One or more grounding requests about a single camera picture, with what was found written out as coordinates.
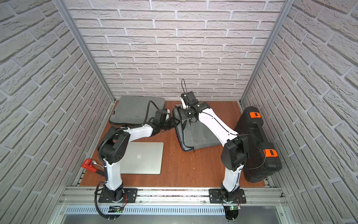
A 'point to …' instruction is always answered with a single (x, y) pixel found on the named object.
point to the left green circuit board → (115, 209)
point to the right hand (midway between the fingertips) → (186, 112)
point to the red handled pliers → (91, 164)
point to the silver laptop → (143, 157)
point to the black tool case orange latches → (264, 157)
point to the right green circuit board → (233, 207)
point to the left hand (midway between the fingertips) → (181, 120)
